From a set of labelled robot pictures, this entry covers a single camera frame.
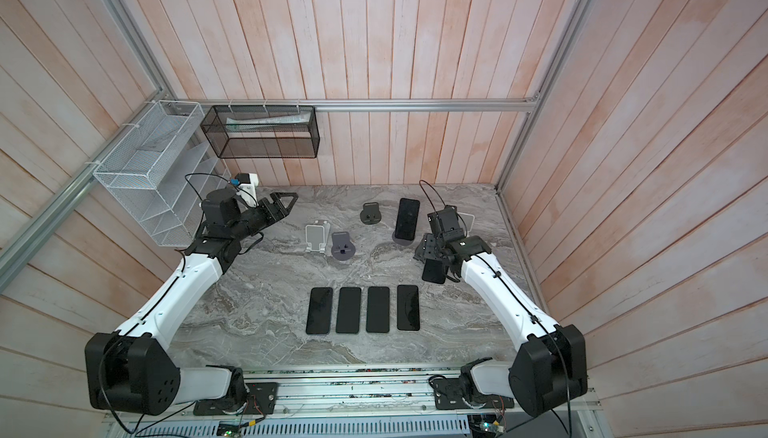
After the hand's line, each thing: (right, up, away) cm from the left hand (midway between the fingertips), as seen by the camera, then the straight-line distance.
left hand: (292, 204), depth 79 cm
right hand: (+41, -11, +6) cm, 43 cm away
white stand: (+2, -10, +20) cm, 23 cm away
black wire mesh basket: (-18, +27, +27) cm, 42 cm away
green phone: (+14, -33, +7) cm, 37 cm away
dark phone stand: (+40, -20, +8) cm, 45 cm away
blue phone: (+6, -31, +7) cm, 33 cm away
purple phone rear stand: (+33, -5, +19) cm, 38 cm away
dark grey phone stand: (+20, -2, +29) cm, 35 cm away
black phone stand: (+23, -31, +10) cm, 40 cm away
